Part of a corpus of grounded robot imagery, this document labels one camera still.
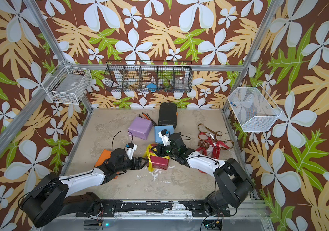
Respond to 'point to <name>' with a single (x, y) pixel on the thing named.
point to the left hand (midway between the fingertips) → (146, 159)
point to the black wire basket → (148, 76)
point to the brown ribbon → (203, 144)
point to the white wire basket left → (66, 84)
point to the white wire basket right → (255, 110)
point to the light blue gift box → (170, 128)
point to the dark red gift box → (160, 162)
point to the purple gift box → (140, 128)
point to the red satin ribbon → (215, 147)
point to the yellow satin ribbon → (147, 154)
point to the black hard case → (168, 114)
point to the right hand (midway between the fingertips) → (152, 148)
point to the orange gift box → (106, 154)
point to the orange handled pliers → (145, 117)
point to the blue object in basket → (152, 87)
